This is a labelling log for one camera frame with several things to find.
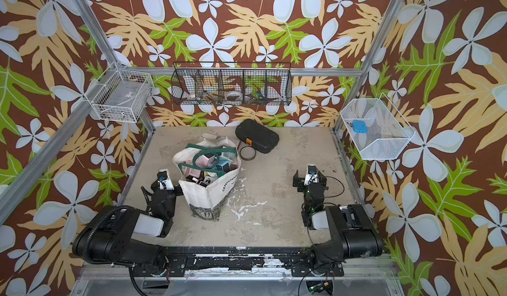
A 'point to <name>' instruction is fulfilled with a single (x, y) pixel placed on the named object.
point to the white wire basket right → (377, 129)
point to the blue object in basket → (360, 127)
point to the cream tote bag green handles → (206, 203)
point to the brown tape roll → (247, 152)
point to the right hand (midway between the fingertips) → (308, 170)
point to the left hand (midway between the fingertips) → (173, 173)
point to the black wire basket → (232, 83)
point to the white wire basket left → (121, 94)
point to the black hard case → (257, 135)
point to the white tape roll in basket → (234, 95)
